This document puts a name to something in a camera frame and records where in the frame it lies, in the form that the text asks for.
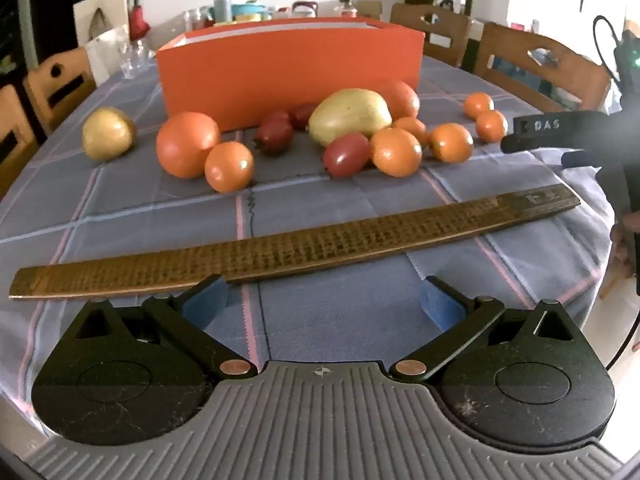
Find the long wooden slat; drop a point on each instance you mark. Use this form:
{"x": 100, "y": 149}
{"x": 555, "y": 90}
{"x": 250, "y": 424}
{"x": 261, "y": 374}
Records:
{"x": 300, "y": 245}

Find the wooden chair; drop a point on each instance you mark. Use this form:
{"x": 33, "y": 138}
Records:
{"x": 15, "y": 110}
{"x": 450, "y": 25}
{"x": 505, "y": 45}
{"x": 75, "y": 67}

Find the bright red plum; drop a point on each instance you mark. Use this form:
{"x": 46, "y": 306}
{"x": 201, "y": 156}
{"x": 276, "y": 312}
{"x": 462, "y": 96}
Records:
{"x": 346, "y": 156}

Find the dark red tomato back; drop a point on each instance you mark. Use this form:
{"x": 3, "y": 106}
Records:
{"x": 302, "y": 116}

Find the yellow-green mango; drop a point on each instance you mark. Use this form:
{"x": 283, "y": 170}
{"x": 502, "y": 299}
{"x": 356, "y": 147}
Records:
{"x": 350, "y": 115}

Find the large orange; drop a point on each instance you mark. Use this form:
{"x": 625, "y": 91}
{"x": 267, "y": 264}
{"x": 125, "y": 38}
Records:
{"x": 402, "y": 97}
{"x": 187, "y": 145}

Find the orange cardboard box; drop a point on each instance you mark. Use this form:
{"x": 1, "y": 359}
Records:
{"x": 280, "y": 75}

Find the dark red plum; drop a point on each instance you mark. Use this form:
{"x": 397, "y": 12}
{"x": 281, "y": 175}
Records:
{"x": 275, "y": 139}

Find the person's right hand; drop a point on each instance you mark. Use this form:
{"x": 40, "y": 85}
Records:
{"x": 622, "y": 245}

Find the grey cylindrical can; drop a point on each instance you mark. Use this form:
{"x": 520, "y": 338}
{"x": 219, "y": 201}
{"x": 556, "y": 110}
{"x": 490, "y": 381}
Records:
{"x": 221, "y": 7}

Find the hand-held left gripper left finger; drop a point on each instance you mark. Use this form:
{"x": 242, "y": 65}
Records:
{"x": 207, "y": 300}

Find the glass tumbler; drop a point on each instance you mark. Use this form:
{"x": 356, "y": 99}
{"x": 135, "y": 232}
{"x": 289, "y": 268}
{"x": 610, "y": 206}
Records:
{"x": 132, "y": 62}

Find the yellow apple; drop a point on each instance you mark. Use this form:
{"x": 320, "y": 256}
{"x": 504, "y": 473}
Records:
{"x": 107, "y": 135}

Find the clear glass jar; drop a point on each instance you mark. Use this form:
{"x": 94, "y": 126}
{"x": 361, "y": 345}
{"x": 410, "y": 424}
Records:
{"x": 194, "y": 19}

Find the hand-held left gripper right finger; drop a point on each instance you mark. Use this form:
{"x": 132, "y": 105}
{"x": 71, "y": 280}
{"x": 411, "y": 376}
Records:
{"x": 440, "y": 307}

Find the small orange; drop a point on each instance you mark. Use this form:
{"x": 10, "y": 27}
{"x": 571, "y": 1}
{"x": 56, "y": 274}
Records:
{"x": 229, "y": 167}
{"x": 478, "y": 105}
{"x": 396, "y": 152}
{"x": 491, "y": 126}
{"x": 451, "y": 143}
{"x": 412, "y": 127}

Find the red umbrella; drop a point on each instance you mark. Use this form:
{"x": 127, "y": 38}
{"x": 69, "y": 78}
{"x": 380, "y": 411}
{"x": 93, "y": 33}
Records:
{"x": 137, "y": 20}

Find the teal bowl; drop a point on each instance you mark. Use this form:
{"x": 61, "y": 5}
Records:
{"x": 247, "y": 9}

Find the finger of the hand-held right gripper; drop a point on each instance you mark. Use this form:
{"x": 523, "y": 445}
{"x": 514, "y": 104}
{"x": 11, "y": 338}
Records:
{"x": 515, "y": 142}
{"x": 580, "y": 160}

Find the white windowed paper bag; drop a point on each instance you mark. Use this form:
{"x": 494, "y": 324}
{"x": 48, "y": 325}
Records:
{"x": 112, "y": 5}

